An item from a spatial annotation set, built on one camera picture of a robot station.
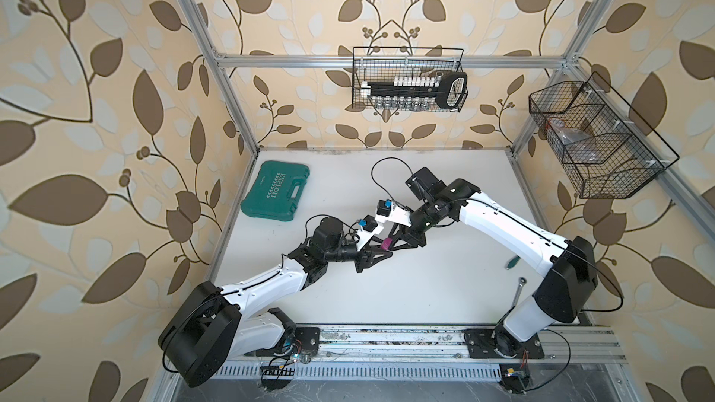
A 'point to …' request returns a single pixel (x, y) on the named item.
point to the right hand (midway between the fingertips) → (392, 239)
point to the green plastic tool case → (276, 190)
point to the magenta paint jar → (386, 243)
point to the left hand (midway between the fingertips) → (384, 245)
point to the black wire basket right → (606, 147)
